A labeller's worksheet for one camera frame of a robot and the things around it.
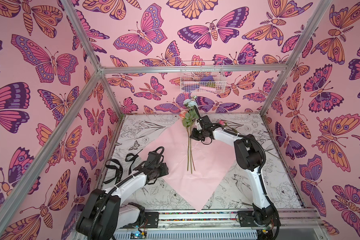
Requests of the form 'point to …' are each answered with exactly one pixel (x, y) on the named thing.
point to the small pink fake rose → (222, 122)
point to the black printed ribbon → (121, 171)
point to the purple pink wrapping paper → (196, 169)
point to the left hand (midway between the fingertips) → (166, 167)
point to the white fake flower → (189, 103)
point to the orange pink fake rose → (183, 115)
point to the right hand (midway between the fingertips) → (189, 134)
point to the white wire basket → (202, 76)
